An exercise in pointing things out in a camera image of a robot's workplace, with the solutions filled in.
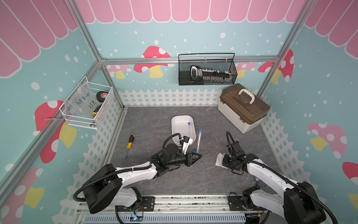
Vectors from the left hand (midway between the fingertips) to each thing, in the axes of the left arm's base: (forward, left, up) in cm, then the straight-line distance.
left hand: (200, 158), depth 75 cm
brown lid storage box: (+40, -33, -1) cm, 52 cm away
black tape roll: (+29, +57, +18) cm, 67 cm away
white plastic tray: (+36, +9, -17) cm, 41 cm away
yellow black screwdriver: (+16, +47, -14) cm, 52 cm away
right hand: (+4, -16, -13) cm, 22 cm away
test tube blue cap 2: (+30, -4, -17) cm, 35 cm away
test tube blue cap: (+35, +5, -15) cm, 38 cm away
